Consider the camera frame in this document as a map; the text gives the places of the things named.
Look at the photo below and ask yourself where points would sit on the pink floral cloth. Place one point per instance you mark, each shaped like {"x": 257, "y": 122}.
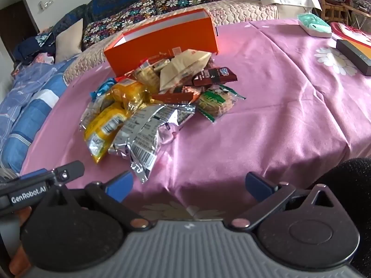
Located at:
{"x": 260, "y": 121}

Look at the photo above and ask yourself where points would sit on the wicker chair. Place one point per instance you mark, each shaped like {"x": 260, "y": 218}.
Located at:
{"x": 330, "y": 8}

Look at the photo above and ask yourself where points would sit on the dark wooden door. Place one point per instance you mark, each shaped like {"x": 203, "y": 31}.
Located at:
{"x": 17, "y": 26}

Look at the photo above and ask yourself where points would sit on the orange cardboard box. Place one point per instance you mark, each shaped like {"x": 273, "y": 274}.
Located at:
{"x": 174, "y": 31}

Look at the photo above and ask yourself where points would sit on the white wall socket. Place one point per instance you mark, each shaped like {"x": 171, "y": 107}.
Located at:
{"x": 45, "y": 4}

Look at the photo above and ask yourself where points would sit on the plain beige snack packet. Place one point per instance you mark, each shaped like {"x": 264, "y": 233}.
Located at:
{"x": 182, "y": 66}

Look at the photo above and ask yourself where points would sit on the yellow snack packet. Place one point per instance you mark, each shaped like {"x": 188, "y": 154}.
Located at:
{"x": 101, "y": 127}

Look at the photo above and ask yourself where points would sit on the red-brown snack packet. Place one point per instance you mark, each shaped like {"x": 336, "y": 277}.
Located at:
{"x": 174, "y": 96}

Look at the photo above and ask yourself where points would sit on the green cracker packet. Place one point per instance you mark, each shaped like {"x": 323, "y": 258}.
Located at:
{"x": 214, "y": 101}

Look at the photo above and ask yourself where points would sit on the dark blue clothes heap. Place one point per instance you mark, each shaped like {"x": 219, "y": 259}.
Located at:
{"x": 29, "y": 47}

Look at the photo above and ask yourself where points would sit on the blue foil snack packet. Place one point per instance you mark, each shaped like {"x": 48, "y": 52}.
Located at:
{"x": 101, "y": 88}

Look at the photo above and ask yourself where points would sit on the red and yellow flat item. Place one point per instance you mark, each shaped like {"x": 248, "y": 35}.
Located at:
{"x": 353, "y": 33}

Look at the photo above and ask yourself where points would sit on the clear cracker packet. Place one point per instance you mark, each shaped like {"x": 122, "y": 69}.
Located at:
{"x": 147, "y": 75}

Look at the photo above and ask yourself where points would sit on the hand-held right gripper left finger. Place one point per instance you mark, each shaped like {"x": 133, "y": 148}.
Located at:
{"x": 120, "y": 184}

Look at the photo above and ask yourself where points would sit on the mint green case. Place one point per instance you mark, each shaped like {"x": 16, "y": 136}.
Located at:
{"x": 314, "y": 26}

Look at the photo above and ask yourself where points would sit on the silver foil snack packet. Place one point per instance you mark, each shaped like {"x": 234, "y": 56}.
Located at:
{"x": 145, "y": 133}

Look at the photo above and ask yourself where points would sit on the blue and white quilt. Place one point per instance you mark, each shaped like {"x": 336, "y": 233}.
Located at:
{"x": 29, "y": 107}

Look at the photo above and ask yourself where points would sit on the black fleece clothing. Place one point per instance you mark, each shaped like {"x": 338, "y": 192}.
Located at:
{"x": 353, "y": 173}

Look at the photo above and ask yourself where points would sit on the brown chocolate cake packet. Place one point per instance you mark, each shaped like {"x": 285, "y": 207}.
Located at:
{"x": 208, "y": 76}

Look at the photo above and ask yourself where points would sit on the person's left hand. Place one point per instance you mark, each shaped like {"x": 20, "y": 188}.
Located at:
{"x": 23, "y": 215}

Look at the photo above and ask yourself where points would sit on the beige pillow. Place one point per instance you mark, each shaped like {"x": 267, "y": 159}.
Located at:
{"x": 68, "y": 39}

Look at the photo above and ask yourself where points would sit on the shiny golden snack packet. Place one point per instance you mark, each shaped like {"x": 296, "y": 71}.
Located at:
{"x": 127, "y": 92}

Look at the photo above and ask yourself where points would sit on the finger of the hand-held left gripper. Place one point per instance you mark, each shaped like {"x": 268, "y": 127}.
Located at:
{"x": 71, "y": 170}

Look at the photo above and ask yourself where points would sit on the black flat box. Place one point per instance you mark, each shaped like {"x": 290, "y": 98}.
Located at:
{"x": 353, "y": 55}

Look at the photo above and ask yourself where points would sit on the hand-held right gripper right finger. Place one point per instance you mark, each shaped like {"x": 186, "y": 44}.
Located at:
{"x": 258, "y": 185}

